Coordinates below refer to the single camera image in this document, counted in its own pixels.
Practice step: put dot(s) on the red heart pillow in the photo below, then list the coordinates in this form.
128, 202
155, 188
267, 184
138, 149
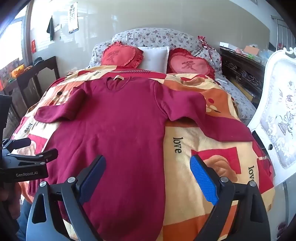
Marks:
187, 64
118, 55

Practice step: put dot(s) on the person's leg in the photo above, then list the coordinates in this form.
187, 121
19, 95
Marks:
26, 217

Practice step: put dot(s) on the orange red printed blanket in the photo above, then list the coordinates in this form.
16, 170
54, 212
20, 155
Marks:
196, 136

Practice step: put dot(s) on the person's left hand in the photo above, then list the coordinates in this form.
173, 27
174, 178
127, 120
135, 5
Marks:
11, 197

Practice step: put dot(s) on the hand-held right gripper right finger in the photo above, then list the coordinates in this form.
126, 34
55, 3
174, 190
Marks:
203, 182

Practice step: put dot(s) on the dark hat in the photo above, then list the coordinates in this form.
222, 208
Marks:
38, 61

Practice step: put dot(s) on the orange basket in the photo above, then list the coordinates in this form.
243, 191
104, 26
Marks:
18, 70

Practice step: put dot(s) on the red wall sticker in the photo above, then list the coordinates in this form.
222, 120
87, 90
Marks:
34, 46

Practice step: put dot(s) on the white ornate chair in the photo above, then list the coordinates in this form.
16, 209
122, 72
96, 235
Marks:
282, 115

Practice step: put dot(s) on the maroon sweater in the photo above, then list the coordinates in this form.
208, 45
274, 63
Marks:
120, 129

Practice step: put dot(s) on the dark hanging cloth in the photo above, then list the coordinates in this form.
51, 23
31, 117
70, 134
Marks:
50, 29

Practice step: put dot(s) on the dark low cabinet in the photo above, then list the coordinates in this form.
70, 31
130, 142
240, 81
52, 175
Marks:
13, 115

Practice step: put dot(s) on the window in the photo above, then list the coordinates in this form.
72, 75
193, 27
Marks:
13, 34

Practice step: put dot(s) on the wall chart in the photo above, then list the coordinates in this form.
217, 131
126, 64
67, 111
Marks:
73, 18

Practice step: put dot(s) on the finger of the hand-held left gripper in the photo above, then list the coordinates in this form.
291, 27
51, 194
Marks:
39, 157
18, 143

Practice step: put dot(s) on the orange cardboard box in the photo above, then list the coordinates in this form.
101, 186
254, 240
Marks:
251, 50

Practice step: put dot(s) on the dark carved wooden cabinet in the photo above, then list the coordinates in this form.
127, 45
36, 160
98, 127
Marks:
242, 71

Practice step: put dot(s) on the white pillow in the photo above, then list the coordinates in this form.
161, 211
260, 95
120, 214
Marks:
153, 58

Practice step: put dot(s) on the dark wooden table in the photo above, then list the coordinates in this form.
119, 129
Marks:
39, 69

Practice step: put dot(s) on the grey metal rack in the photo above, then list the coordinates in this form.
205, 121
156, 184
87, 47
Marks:
283, 32

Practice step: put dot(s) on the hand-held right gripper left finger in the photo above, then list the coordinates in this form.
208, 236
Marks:
92, 179

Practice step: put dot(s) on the floral bed sheet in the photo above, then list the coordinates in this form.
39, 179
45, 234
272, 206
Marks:
238, 99

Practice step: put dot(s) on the floral pillows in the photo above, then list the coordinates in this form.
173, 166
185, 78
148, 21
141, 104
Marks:
161, 37

